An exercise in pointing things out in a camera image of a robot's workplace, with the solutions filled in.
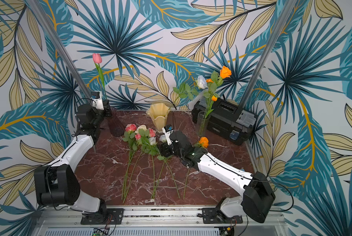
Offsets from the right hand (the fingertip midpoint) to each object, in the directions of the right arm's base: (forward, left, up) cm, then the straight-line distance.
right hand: (162, 142), depth 78 cm
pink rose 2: (+15, +18, -16) cm, 29 cm away
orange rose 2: (+23, -30, +9) cm, 39 cm away
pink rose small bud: (+17, +10, -16) cm, 25 cm away
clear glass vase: (+20, -26, -9) cm, 34 cm away
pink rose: (+17, +25, -19) cm, 36 cm away
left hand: (+21, +30, +12) cm, 38 cm away
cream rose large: (+17, +15, -15) cm, 27 cm away
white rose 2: (+13, +1, -16) cm, 20 cm away
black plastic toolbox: (+18, -40, -4) cm, 44 cm away
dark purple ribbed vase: (+19, +31, -9) cm, 37 cm away
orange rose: (+25, -26, +11) cm, 38 cm away
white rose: (+5, +6, -17) cm, 19 cm away
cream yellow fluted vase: (+26, +4, -4) cm, 26 cm away
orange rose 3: (+10, -25, -16) cm, 32 cm away
